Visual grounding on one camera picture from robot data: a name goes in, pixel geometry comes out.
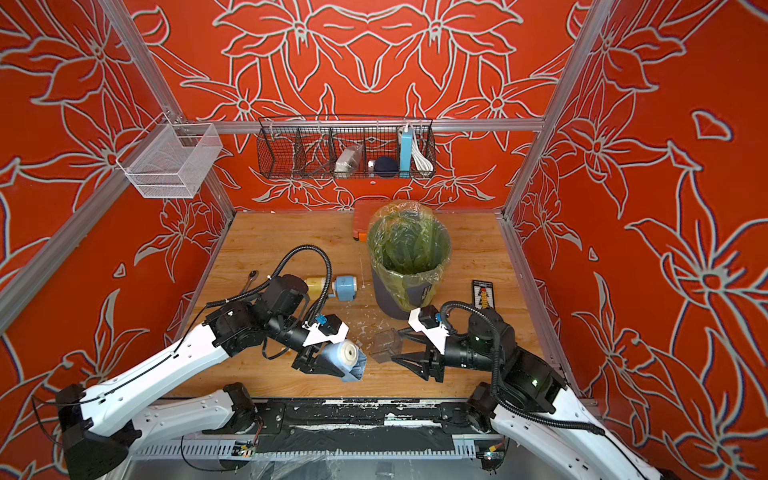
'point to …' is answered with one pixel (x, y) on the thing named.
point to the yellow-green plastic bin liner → (409, 242)
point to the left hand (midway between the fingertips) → (347, 355)
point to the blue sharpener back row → (344, 288)
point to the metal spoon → (251, 277)
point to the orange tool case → (364, 209)
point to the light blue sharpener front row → (348, 358)
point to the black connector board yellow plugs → (482, 295)
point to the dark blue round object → (386, 167)
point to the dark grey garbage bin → (399, 294)
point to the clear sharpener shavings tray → (383, 345)
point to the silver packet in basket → (348, 162)
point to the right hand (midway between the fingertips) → (393, 349)
